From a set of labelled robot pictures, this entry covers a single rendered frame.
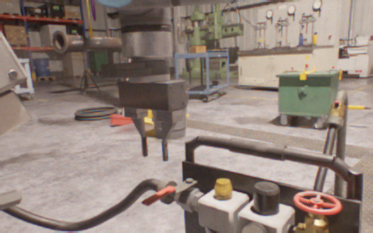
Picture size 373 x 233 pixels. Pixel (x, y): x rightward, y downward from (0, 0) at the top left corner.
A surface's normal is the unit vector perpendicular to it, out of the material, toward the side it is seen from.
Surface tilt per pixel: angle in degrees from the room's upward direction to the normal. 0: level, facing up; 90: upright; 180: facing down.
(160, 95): 90
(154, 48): 90
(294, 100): 90
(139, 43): 89
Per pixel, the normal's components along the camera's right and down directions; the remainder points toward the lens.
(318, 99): -0.57, 0.18
